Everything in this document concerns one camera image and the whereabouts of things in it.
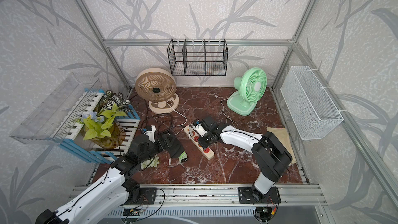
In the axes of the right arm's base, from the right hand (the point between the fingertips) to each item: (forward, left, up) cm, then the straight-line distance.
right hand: (200, 140), depth 88 cm
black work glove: (-9, +13, +12) cm, 20 cm away
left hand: (-3, +15, +7) cm, 17 cm away
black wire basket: (+51, +2, +21) cm, 55 cm away
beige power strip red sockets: (-7, -4, -2) cm, 8 cm away
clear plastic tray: (-5, +62, +27) cm, 68 cm away
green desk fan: (+22, -29, +19) cm, 41 cm away
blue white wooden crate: (-10, +52, +21) cm, 57 cm away
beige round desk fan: (+25, +25, +19) cm, 40 cm away
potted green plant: (-3, +44, +20) cm, 48 cm away
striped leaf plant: (+14, +47, +21) cm, 54 cm away
